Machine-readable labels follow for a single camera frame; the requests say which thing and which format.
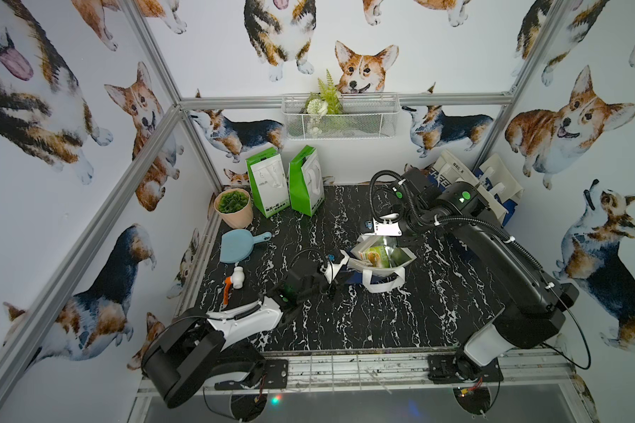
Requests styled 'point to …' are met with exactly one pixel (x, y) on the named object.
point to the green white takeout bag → (268, 182)
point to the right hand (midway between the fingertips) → (388, 224)
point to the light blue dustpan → (237, 245)
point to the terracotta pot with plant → (235, 207)
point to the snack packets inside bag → (384, 256)
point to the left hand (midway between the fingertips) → (354, 270)
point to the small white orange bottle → (237, 279)
